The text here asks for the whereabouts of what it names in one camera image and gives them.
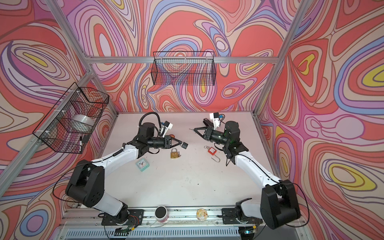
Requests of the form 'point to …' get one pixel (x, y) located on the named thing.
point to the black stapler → (207, 123)
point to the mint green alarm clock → (142, 164)
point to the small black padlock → (184, 145)
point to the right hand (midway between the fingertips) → (195, 133)
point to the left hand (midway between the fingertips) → (181, 143)
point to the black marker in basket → (80, 149)
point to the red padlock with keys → (212, 151)
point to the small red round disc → (172, 136)
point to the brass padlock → (174, 154)
